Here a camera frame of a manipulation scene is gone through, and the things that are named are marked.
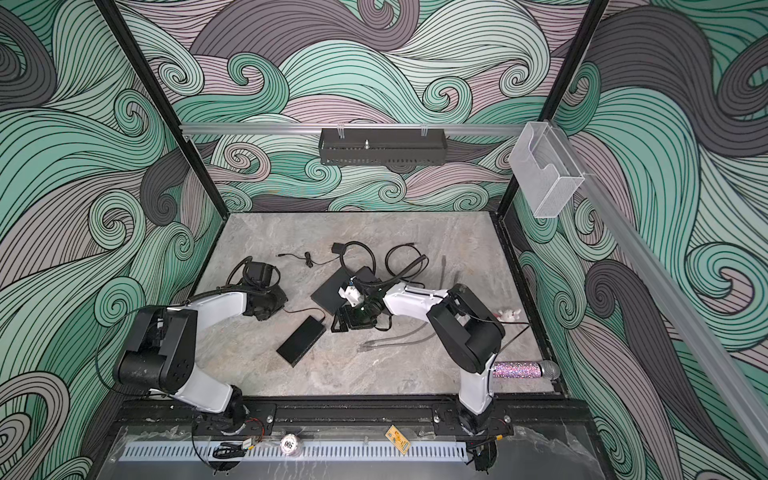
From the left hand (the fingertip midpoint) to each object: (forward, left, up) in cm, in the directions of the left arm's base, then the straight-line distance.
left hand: (283, 299), depth 95 cm
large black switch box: (+2, -15, -1) cm, 15 cm away
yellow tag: (-37, -36, +2) cm, 52 cm away
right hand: (-10, -20, +2) cm, 23 cm away
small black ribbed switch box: (-16, -7, 0) cm, 17 cm away
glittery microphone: (-21, -76, +5) cm, 80 cm away
